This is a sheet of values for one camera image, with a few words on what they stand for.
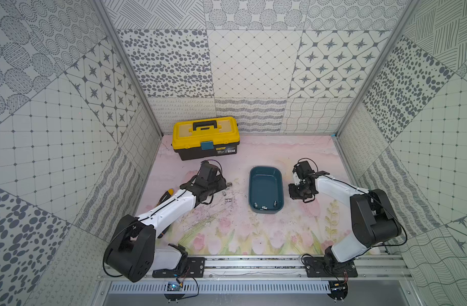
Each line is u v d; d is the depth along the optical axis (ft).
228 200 2.97
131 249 1.34
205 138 3.22
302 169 2.51
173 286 2.35
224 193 3.12
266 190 3.09
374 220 1.50
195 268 2.41
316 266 2.45
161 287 2.30
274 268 2.47
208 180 2.19
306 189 2.35
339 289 2.39
